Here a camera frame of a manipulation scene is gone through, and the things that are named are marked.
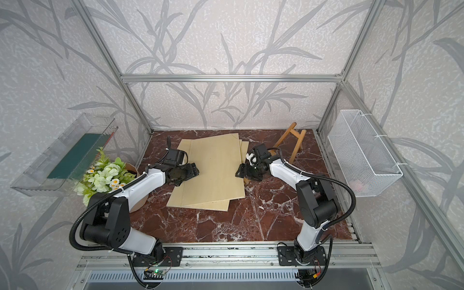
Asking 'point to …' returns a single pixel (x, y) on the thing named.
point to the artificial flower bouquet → (106, 175)
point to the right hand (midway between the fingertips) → (241, 174)
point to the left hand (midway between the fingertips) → (195, 173)
